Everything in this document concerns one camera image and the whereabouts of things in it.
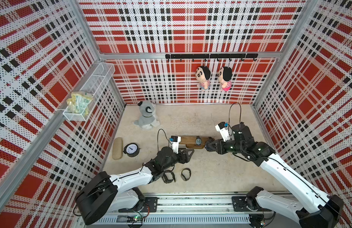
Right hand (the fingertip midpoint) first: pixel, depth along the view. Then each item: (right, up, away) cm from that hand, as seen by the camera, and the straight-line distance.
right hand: (212, 145), depth 72 cm
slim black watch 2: (-15, -20, +8) cm, 26 cm away
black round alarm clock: (-49, -7, +20) cm, 54 cm away
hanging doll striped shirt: (-3, +42, +19) cm, 46 cm away
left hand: (-10, -4, +8) cm, 13 cm away
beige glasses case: (-59, -6, +21) cm, 63 cm away
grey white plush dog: (-41, +14, +28) cm, 52 cm away
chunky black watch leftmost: (-25, -20, +6) cm, 33 cm away
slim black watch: (-5, 0, +18) cm, 18 cm away
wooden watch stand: (-11, -1, +19) cm, 22 cm away
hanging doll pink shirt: (+12, +42, +21) cm, 49 cm away
